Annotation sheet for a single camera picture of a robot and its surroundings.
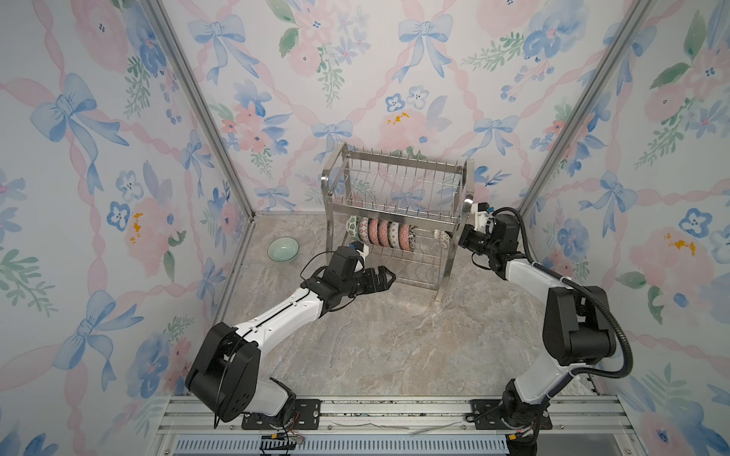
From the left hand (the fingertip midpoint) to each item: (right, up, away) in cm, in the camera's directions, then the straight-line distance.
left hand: (387, 277), depth 82 cm
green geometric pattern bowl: (+3, +15, +17) cm, 23 cm away
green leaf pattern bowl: (-11, +16, +19) cm, 27 cm away
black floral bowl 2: (-4, +14, +19) cm, 24 cm away
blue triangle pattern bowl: (-7, +15, +19) cm, 25 cm away
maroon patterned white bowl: (+11, +12, +25) cm, 30 cm away
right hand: (+19, +15, +8) cm, 25 cm away
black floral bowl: (+7, +12, +16) cm, 21 cm away
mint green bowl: (-37, +7, +23) cm, 44 cm away
